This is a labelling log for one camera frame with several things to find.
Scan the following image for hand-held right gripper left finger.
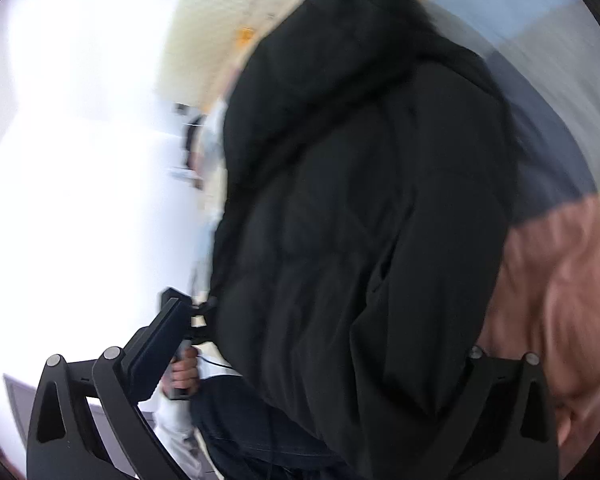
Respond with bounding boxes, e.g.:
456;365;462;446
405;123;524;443
26;287;193;480

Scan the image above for cream quilted headboard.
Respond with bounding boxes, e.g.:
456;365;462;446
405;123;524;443
152;0;333;107

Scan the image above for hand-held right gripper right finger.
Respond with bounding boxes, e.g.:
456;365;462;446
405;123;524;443
447;345;561;480

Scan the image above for person's legs in dark jeans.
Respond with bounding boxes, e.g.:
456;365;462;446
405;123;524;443
190;375;353;480

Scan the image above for person's left forearm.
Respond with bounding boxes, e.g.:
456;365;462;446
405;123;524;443
152;390;206;467

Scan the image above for person's left hand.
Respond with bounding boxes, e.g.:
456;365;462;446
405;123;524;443
162;346;201;400

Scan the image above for black bag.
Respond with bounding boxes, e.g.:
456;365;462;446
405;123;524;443
182;115;204;169

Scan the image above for checked bed quilt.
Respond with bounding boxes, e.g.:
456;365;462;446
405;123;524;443
187;0;600;476

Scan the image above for black puffer jacket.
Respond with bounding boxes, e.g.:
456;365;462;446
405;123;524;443
207;0;520;480

